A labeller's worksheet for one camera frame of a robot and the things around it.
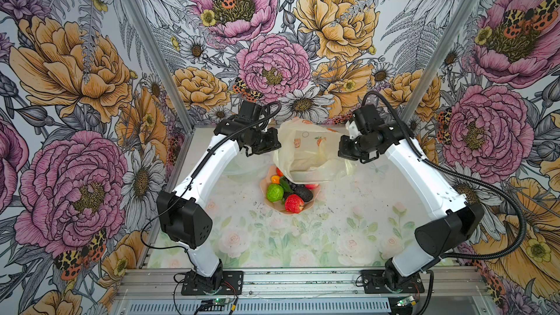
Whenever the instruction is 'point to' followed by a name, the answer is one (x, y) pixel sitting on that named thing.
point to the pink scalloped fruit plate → (266, 181)
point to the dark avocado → (301, 190)
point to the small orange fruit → (275, 179)
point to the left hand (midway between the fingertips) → (280, 151)
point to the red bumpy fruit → (294, 203)
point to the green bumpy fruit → (275, 192)
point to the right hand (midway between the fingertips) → (340, 159)
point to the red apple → (312, 187)
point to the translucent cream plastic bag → (308, 153)
